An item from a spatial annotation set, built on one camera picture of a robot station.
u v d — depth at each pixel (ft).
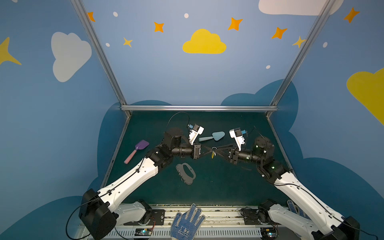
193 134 2.05
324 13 2.35
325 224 1.31
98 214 1.23
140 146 3.23
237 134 1.98
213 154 2.17
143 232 2.35
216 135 3.42
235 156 1.93
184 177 2.91
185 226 2.35
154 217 2.45
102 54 2.78
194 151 1.92
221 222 2.41
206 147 2.11
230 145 2.10
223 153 2.18
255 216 2.39
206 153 2.13
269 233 2.35
